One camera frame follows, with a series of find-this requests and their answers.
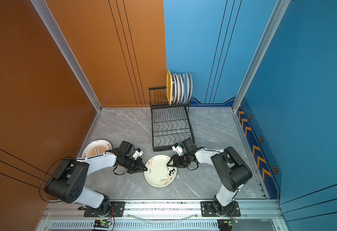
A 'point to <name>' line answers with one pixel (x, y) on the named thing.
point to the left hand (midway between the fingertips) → (148, 167)
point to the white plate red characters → (174, 88)
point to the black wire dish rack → (171, 124)
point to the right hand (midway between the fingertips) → (170, 165)
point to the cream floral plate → (159, 174)
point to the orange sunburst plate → (95, 147)
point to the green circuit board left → (99, 223)
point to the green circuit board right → (226, 224)
